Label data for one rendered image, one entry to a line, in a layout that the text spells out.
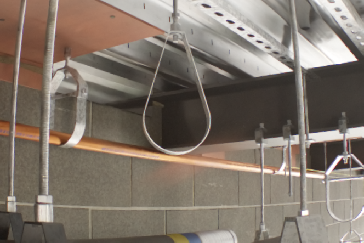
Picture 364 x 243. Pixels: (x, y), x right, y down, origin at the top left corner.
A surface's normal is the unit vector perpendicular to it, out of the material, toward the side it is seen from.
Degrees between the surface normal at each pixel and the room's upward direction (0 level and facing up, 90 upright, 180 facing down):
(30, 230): 108
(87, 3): 180
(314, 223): 57
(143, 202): 90
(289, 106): 90
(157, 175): 90
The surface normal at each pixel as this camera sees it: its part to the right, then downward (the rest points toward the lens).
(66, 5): 0.00, 0.97
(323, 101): -0.57, -0.18
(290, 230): 0.11, 0.34
